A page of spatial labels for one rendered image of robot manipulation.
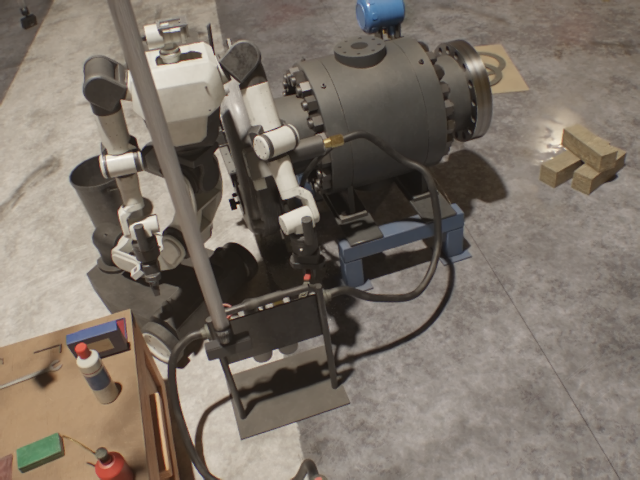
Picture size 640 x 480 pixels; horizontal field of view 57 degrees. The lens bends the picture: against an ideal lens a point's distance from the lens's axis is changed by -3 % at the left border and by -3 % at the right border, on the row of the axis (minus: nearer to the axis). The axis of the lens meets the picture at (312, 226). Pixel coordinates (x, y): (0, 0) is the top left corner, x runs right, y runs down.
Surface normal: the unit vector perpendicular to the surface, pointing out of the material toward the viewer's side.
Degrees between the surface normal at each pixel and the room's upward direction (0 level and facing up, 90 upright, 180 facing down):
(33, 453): 0
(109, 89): 94
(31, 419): 0
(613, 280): 0
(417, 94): 53
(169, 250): 90
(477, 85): 59
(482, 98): 73
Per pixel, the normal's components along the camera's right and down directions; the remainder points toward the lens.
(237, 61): 0.06, 0.26
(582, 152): -0.94, 0.29
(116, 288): -0.12, -0.77
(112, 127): 0.26, 0.64
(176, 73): 0.16, -0.07
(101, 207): 0.04, 0.67
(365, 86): 0.07, -0.28
